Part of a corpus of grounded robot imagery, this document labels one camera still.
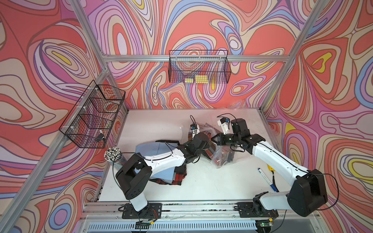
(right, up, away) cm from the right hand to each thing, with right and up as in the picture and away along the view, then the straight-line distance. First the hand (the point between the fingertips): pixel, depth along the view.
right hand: (212, 143), depth 81 cm
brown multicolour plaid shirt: (+3, -5, -6) cm, 8 cm away
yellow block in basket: (-7, +40, +10) cm, 41 cm away
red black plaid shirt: (-20, -21, +1) cm, 29 cm away
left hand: (-2, +2, +3) cm, 4 cm away
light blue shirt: (-33, -5, +5) cm, 34 cm away
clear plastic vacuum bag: (-3, +9, +7) cm, 12 cm away
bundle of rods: (-52, -5, -7) cm, 53 cm away
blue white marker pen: (+35, -25, +1) cm, 43 cm away
